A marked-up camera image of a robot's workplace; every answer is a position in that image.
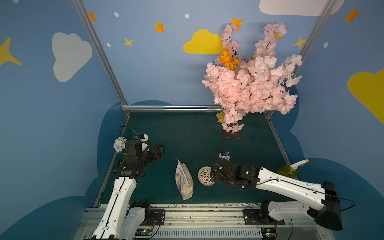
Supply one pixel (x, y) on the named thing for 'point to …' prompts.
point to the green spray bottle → (291, 170)
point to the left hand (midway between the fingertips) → (159, 147)
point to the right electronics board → (269, 233)
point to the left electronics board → (143, 232)
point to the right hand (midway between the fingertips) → (216, 173)
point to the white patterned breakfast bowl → (204, 176)
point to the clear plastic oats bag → (184, 180)
